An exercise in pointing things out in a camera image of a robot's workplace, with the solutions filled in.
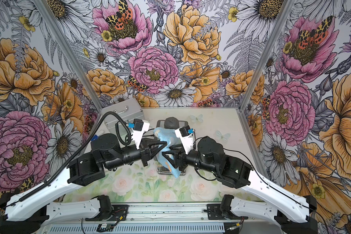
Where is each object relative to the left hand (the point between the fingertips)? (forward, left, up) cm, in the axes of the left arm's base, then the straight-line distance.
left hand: (164, 148), depth 55 cm
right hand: (0, -1, -4) cm, 4 cm away
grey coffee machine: (+18, -1, -7) cm, 19 cm away
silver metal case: (+42, +28, -23) cm, 56 cm away
